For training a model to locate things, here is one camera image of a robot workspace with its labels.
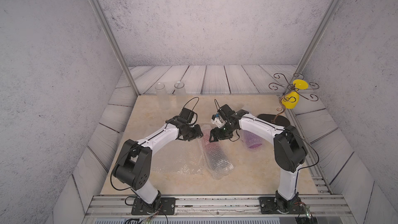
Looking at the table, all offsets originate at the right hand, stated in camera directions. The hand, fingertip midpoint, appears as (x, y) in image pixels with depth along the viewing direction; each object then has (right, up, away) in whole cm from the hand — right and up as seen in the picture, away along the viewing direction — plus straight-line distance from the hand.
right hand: (215, 139), depth 87 cm
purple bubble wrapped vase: (+20, -1, -3) cm, 20 cm away
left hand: (-6, +2, 0) cm, 7 cm away
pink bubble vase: (0, -6, -8) cm, 10 cm away
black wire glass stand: (+41, +11, +12) cm, 44 cm away
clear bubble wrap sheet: (-17, -10, -1) cm, 20 cm away
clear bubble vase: (-23, +24, +27) cm, 43 cm away
